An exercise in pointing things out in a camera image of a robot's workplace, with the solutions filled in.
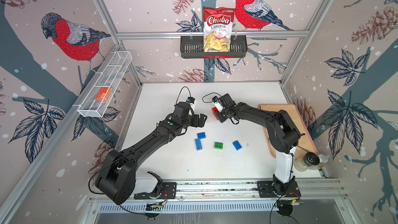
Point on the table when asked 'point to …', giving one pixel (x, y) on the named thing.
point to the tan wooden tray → (306, 144)
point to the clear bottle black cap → (309, 160)
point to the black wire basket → (194, 48)
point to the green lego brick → (218, 145)
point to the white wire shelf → (103, 86)
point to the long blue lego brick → (198, 144)
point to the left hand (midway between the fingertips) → (202, 113)
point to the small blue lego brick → (201, 135)
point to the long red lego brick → (215, 110)
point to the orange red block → (103, 94)
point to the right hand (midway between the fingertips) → (218, 113)
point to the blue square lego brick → (237, 145)
